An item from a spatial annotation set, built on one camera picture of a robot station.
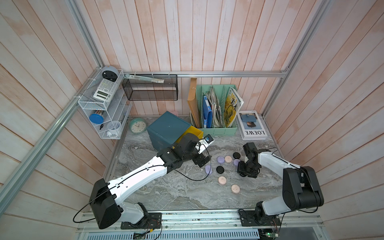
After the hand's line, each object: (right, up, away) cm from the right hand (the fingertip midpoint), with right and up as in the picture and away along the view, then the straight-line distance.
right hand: (242, 171), depth 91 cm
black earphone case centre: (-14, +1, 0) cm, 14 cm away
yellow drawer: (-31, +26, -5) cm, 40 cm away
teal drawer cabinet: (-47, +26, -4) cm, 53 cm away
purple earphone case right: (-3, +5, +1) cm, 7 cm away
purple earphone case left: (-21, +2, -1) cm, 22 cm away
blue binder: (-21, +37, +4) cm, 43 cm away
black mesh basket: (-69, +55, +16) cm, 90 cm away
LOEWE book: (+12, +28, +17) cm, 35 cm away
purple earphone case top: (-13, +7, +4) cm, 15 cm away
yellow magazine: (-3, +42, +11) cm, 44 cm away
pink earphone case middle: (-14, -4, -5) cm, 15 cm away
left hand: (-26, +15, -16) cm, 34 cm away
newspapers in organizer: (-13, +32, +13) cm, 37 cm away
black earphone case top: (-2, +9, +6) cm, 11 cm away
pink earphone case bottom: (-7, -7, -9) cm, 13 cm away
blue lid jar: (-82, +32, -14) cm, 89 cm away
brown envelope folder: (-31, +43, -4) cm, 53 cm away
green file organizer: (-9, +54, +16) cm, 57 cm away
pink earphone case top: (-8, +7, +3) cm, 11 cm away
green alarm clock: (-69, +28, +13) cm, 76 cm away
